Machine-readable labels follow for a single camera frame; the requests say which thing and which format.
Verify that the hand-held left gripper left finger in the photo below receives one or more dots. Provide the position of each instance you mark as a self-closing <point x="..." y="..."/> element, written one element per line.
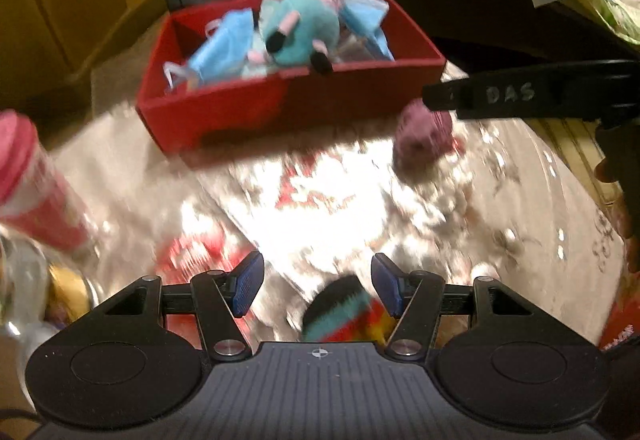
<point x="247" y="285"/>

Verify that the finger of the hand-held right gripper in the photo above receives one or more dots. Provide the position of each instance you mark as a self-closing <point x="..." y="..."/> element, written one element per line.
<point x="525" y="93"/>

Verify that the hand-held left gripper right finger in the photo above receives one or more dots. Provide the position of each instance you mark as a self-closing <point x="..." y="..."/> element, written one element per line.
<point x="387" y="285"/>

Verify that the striped colourful sock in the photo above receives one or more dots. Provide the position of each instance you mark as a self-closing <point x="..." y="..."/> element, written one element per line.
<point x="340" y="310"/>

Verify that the mauve knitted ball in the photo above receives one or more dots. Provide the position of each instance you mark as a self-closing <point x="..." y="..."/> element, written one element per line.
<point x="422" y="140"/>

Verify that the red cardboard box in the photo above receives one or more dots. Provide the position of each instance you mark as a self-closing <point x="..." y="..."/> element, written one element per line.
<point x="260" y="113"/>

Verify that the blue face mask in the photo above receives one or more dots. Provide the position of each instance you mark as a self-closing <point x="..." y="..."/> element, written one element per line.
<point x="225" y="50"/>
<point x="367" y="20"/>

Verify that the pink pig plush toy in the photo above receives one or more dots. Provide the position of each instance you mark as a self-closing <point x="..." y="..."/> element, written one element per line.
<point x="300" y="28"/>

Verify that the person's right hand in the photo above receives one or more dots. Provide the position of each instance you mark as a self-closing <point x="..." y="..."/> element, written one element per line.
<point x="631" y="230"/>

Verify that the clear glass jar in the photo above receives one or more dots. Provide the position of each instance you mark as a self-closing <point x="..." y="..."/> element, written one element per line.
<point x="30" y="290"/>

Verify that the pink lidded plastic cup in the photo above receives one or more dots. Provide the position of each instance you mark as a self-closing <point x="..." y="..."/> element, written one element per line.
<point x="45" y="200"/>

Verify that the dark wooden bed frame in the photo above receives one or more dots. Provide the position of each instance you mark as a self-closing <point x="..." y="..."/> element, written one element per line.
<point x="450" y="5"/>

